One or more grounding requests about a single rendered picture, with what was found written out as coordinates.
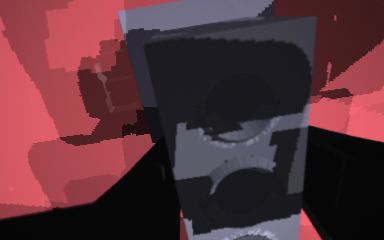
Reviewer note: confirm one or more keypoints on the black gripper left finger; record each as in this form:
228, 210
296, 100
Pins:
142, 205

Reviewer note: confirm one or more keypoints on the grey flat base plate with two pins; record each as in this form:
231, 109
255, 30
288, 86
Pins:
140, 24

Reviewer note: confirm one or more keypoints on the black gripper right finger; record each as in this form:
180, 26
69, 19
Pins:
343, 195

